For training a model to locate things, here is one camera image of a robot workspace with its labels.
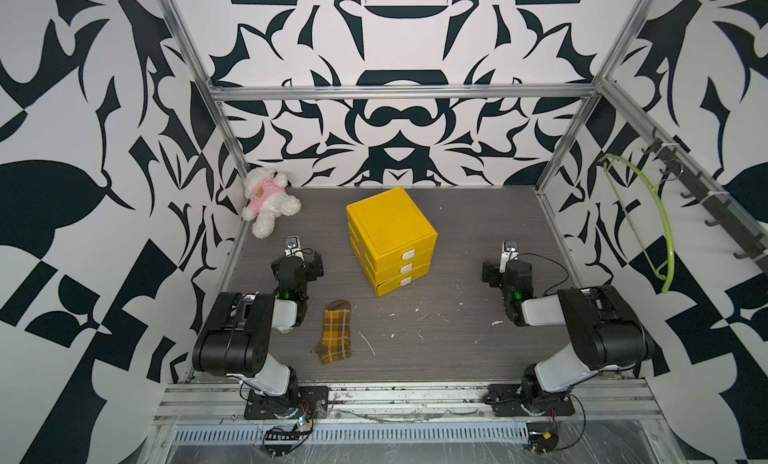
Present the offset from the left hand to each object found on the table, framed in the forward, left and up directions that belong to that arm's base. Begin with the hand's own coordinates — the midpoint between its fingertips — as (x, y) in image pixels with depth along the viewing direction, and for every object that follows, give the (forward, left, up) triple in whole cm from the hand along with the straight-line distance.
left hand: (295, 250), depth 94 cm
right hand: (-3, -65, -2) cm, 65 cm away
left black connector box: (-46, -1, -10) cm, 47 cm away
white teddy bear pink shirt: (+21, +12, +2) cm, 24 cm away
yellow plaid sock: (-26, -13, -7) cm, 30 cm away
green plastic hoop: (-21, -89, +22) cm, 94 cm away
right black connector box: (-49, -63, -8) cm, 80 cm away
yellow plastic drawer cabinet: (-7, -29, +14) cm, 33 cm away
